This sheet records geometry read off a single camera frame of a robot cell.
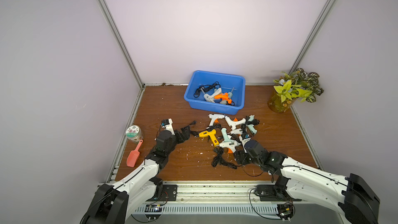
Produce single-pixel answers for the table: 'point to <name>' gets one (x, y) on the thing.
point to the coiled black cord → (219, 159)
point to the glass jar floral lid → (133, 132)
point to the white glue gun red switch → (229, 151)
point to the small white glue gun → (214, 118)
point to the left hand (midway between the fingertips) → (185, 127)
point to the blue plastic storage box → (209, 81)
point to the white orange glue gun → (233, 123)
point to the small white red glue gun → (238, 131)
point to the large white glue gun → (210, 97)
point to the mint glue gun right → (251, 126)
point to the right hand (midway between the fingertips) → (238, 150)
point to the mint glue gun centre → (226, 138)
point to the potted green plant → (299, 85)
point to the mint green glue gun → (230, 94)
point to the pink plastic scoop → (133, 155)
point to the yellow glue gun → (212, 133)
